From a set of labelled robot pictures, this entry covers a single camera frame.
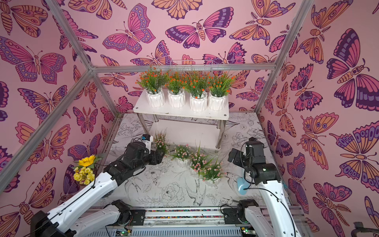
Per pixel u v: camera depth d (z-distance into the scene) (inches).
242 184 32.8
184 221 28.8
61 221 15.6
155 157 26.6
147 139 27.0
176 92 28.7
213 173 30.5
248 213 23.8
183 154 31.9
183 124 43.4
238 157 25.8
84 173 25.5
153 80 26.6
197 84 25.5
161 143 33.6
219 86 24.9
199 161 30.9
